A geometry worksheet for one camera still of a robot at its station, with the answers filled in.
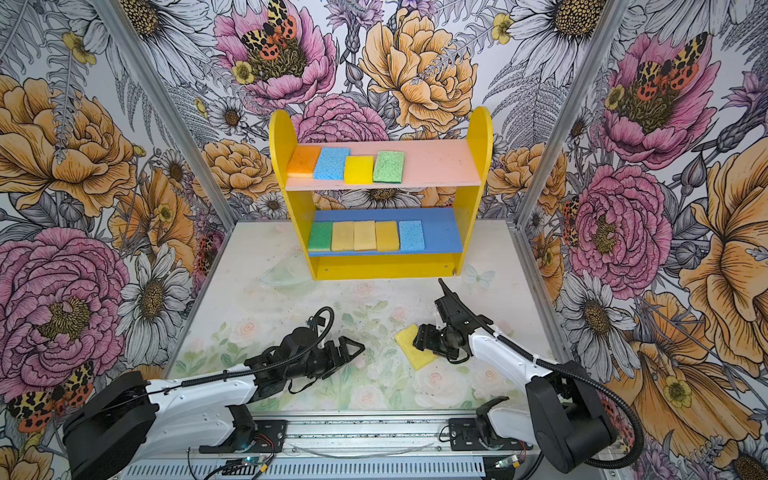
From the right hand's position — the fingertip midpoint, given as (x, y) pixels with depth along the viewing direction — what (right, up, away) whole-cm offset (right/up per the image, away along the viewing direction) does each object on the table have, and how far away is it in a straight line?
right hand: (424, 355), depth 85 cm
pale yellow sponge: (-25, +34, +12) cm, 44 cm away
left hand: (-19, -1, -3) cm, 19 cm away
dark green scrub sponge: (-32, +33, +12) cm, 48 cm away
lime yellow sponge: (-2, -1, +2) cm, 3 cm away
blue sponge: (-3, +34, +12) cm, 36 cm away
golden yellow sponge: (-11, +34, +12) cm, 37 cm away
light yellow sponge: (-18, +34, +12) cm, 40 cm away
